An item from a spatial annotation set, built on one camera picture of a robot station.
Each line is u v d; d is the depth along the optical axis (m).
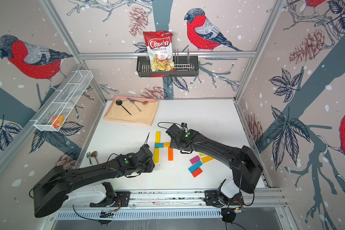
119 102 1.18
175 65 0.92
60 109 0.74
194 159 0.88
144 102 1.18
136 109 1.15
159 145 0.93
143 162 0.65
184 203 0.73
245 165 0.44
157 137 0.97
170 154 0.90
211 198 0.73
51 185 0.46
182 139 0.60
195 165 0.86
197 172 0.81
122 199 0.73
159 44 0.82
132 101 1.18
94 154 0.90
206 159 0.88
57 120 0.66
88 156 0.89
